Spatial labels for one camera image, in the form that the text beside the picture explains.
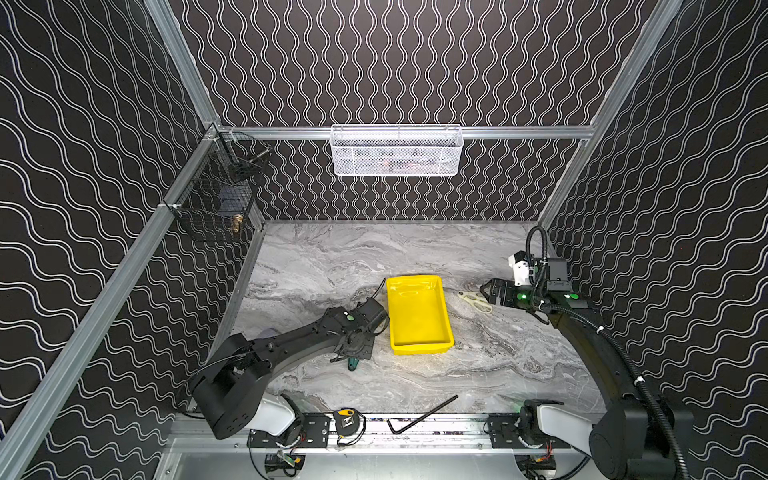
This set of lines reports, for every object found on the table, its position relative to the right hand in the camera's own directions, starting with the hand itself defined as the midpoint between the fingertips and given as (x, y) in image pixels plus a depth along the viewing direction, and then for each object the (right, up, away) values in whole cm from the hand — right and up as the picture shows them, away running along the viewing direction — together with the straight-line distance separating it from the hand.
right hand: (499, 290), depth 83 cm
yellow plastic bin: (-22, -9, +10) cm, 25 cm away
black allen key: (-29, -35, -8) cm, 46 cm away
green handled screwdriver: (-41, -20, -2) cm, 45 cm away
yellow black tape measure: (-41, -31, -10) cm, 52 cm away
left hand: (-36, -17, 0) cm, 40 cm away
